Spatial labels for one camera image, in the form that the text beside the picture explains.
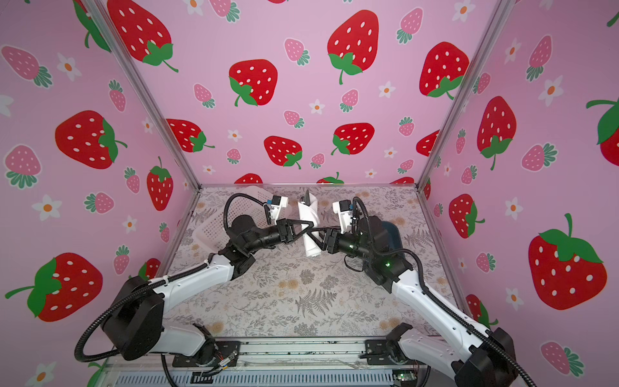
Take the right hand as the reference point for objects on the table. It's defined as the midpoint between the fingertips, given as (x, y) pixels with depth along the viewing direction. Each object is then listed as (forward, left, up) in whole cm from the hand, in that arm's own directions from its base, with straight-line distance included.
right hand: (309, 232), depth 67 cm
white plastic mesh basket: (+14, +43, -23) cm, 51 cm away
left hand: (+1, -1, +1) cm, 2 cm away
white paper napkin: (+5, +1, +1) cm, 5 cm away
